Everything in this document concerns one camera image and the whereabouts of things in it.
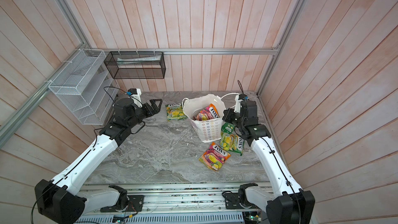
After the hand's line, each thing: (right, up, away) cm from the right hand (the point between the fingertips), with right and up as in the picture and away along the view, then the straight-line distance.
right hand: (223, 110), depth 78 cm
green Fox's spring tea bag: (-29, -1, +29) cm, 41 cm away
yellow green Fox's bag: (+7, -19, +15) cm, 25 cm away
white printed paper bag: (-8, -11, +3) cm, 14 cm away
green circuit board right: (+12, -50, -7) cm, 52 cm away
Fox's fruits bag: (-5, -2, +14) cm, 15 cm away
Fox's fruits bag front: (-4, -27, +8) cm, 28 cm away
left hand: (-34, +2, -2) cm, 34 cm away
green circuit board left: (-51, -52, -5) cm, 73 cm away
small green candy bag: (+6, -12, +20) cm, 24 cm away
